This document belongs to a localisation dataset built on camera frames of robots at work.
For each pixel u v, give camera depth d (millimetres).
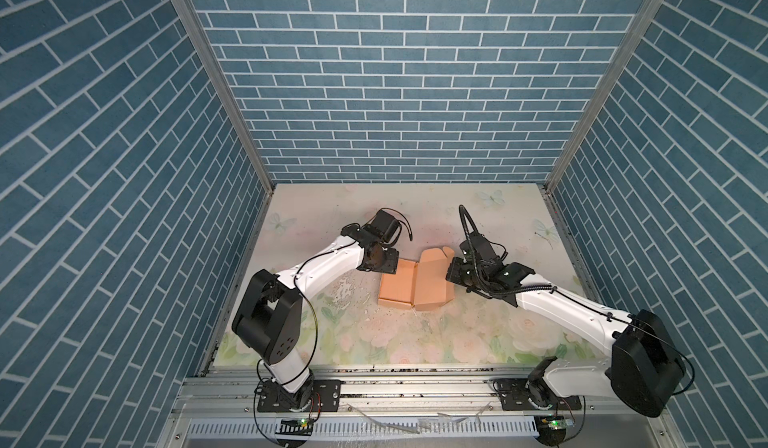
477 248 643
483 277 637
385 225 696
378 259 734
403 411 734
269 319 445
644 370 419
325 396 737
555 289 525
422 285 911
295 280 475
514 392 737
